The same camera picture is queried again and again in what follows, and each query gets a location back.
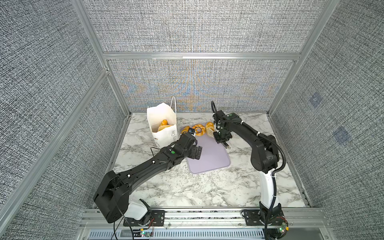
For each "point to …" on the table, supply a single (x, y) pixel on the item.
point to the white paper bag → (163, 119)
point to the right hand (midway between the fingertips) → (219, 140)
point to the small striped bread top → (210, 129)
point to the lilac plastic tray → (214, 155)
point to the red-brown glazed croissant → (164, 124)
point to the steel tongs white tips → (225, 145)
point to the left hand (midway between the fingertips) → (193, 147)
